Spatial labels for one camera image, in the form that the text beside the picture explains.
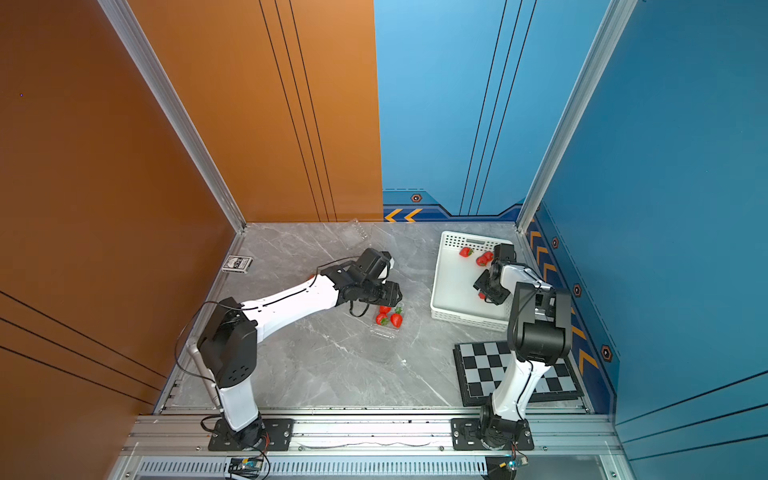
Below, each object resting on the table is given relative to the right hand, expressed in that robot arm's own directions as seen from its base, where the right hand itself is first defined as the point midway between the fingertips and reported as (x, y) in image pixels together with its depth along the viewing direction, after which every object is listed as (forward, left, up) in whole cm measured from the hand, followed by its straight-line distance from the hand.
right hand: (484, 288), depth 100 cm
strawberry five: (-12, +34, +2) cm, 36 cm away
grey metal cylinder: (-22, +88, +3) cm, 91 cm away
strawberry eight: (-9, +34, +2) cm, 35 cm away
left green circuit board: (-49, +66, -4) cm, 82 cm away
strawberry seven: (-12, +30, +2) cm, 32 cm away
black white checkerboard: (-27, +6, +2) cm, 28 cm away
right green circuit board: (-48, +2, -1) cm, 48 cm away
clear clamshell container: (-15, +33, 0) cm, 36 cm away
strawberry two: (+12, -2, +1) cm, 12 cm away
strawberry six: (-2, +1, -1) cm, 3 cm away
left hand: (-9, +29, +11) cm, 32 cm away
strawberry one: (+15, +4, +2) cm, 15 cm away
